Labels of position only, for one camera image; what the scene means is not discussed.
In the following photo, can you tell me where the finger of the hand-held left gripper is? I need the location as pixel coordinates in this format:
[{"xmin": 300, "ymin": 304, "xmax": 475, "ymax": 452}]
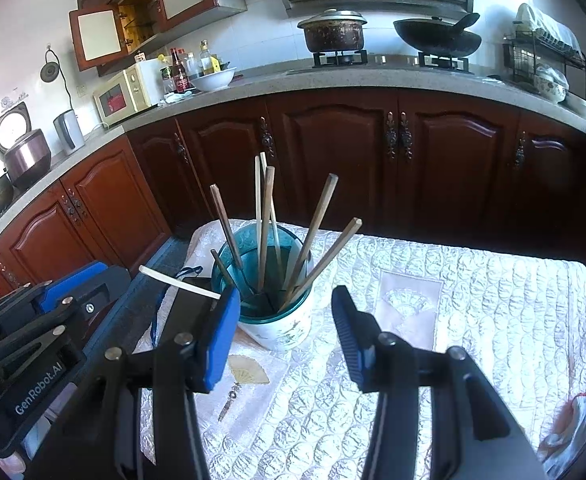
[
  {"xmin": 0, "ymin": 260, "xmax": 106, "ymax": 346},
  {"xmin": 0, "ymin": 266, "xmax": 132, "ymax": 367}
]

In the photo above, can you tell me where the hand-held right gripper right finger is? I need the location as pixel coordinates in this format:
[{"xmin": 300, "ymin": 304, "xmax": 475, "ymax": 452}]
[{"xmin": 332, "ymin": 285, "xmax": 548, "ymax": 480}]

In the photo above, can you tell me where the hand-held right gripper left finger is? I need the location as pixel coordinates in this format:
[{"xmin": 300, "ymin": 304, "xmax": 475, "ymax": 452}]
[{"xmin": 25, "ymin": 287, "xmax": 241, "ymax": 480}]

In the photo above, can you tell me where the teal rimmed utensil holder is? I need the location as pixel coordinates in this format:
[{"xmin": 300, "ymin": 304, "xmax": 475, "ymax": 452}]
[{"xmin": 210, "ymin": 222, "xmax": 315, "ymax": 351}]

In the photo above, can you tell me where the light bamboo chopstick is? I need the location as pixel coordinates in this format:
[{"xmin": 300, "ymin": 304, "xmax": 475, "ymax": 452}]
[
  {"xmin": 139, "ymin": 265, "xmax": 222, "ymax": 301},
  {"xmin": 254, "ymin": 169, "xmax": 264, "ymax": 293},
  {"xmin": 259, "ymin": 152, "xmax": 284, "ymax": 281}
]

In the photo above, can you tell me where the brown wooden chopstick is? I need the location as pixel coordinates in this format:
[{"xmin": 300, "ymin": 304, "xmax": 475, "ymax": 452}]
[
  {"xmin": 259, "ymin": 166, "xmax": 276, "ymax": 293},
  {"xmin": 209, "ymin": 185, "xmax": 244, "ymax": 271},
  {"xmin": 279, "ymin": 217, "xmax": 364, "ymax": 311},
  {"xmin": 280, "ymin": 174, "xmax": 340, "ymax": 306}
]

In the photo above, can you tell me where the white quilted tablecloth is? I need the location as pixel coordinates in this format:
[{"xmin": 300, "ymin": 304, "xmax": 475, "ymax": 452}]
[{"xmin": 138, "ymin": 220, "xmax": 586, "ymax": 480}]

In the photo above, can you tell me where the rice cooker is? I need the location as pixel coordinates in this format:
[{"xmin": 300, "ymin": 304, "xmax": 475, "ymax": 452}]
[{"xmin": 0, "ymin": 101, "xmax": 52, "ymax": 188}]

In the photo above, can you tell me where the grey white kettle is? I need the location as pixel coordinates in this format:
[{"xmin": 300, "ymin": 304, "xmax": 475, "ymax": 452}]
[{"xmin": 53, "ymin": 109, "xmax": 86, "ymax": 156}]

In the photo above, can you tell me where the cream microwave oven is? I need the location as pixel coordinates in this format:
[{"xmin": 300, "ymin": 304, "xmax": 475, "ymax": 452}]
[{"xmin": 93, "ymin": 64, "xmax": 161, "ymax": 128}]

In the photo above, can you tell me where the white cloth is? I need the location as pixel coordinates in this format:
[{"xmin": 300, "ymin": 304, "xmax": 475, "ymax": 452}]
[{"xmin": 160, "ymin": 89, "xmax": 194, "ymax": 107}]

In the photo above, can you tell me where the brown wooden base cabinet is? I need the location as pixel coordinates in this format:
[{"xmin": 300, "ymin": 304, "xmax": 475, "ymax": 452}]
[{"xmin": 0, "ymin": 85, "xmax": 586, "ymax": 311}]

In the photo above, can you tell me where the yellow capped green bottle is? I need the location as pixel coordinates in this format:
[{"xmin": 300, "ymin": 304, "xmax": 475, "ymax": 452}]
[{"xmin": 159, "ymin": 55, "xmax": 174, "ymax": 95}]

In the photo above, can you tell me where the brown red label sauce bottle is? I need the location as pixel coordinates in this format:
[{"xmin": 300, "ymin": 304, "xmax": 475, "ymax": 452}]
[{"xmin": 171, "ymin": 49, "xmax": 190, "ymax": 93}]

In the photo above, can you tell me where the white bowl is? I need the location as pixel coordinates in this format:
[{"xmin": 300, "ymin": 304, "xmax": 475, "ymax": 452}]
[{"xmin": 189, "ymin": 66, "xmax": 237, "ymax": 92}]

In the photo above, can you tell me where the grey stone countertop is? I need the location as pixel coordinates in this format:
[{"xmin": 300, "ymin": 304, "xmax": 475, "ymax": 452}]
[{"xmin": 0, "ymin": 57, "xmax": 586, "ymax": 256}]

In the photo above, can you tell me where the gas stove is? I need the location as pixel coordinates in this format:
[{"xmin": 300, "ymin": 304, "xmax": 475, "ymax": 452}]
[{"xmin": 285, "ymin": 50, "xmax": 476, "ymax": 76}]

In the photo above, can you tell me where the dark cooking pot with lid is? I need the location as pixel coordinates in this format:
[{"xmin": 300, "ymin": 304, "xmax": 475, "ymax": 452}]
[{"xmin": 297, "ymin": 8, "xmax": 368, "ymax": 53}]

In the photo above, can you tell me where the black wok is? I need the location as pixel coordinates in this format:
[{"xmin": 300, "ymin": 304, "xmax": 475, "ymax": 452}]
[{"xmin": 393, "ymin": 12, "xmax": 482, "ymax": 57}]

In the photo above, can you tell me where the patterned ceramic pot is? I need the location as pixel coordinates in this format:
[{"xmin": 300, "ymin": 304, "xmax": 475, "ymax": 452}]
[{"xmin": 533, "ymin": 67, "xmax": 568, "ymax": 103}]

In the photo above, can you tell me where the black dish rack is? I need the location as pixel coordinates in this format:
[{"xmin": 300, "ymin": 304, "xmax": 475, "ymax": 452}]
[{"xmin": 503, "ymin": 2, "xmax": 586, "ymax": 98}]

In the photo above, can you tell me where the round black wall hanging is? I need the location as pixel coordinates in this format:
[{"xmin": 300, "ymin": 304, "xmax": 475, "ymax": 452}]
[{"xmin": 40, "ymin": 45, "xmax": 74, "ymax": 111}]

